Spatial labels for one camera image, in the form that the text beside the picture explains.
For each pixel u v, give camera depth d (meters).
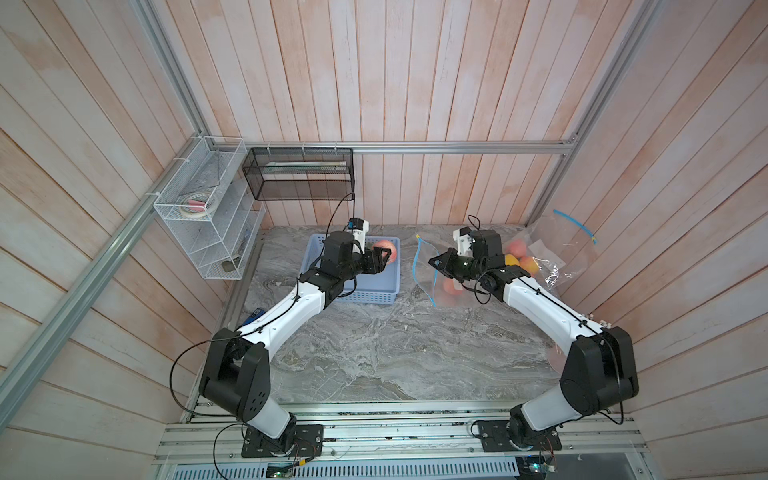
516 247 1.05
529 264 1.00
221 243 0.77
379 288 0.98
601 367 0.49
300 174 1.04
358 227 0.73
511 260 1.03
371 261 0.73
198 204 0.73
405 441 0.75
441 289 0.99
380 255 0.75
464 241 0.78
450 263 0.76
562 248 1.02
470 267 0.72
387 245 0.81
